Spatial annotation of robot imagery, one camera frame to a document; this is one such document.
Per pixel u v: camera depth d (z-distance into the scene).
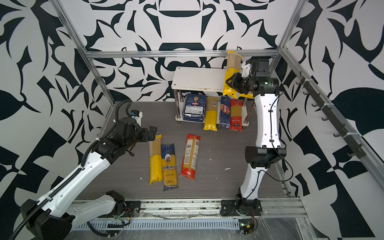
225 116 0.99
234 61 0.76
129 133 0.56
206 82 0.83
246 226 0.71
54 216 0.39
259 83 0.50
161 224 0.65
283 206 0.76
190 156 0.89
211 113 1.02
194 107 1.00
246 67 0.66
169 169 0.85
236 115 1.02
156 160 0.87
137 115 0.66
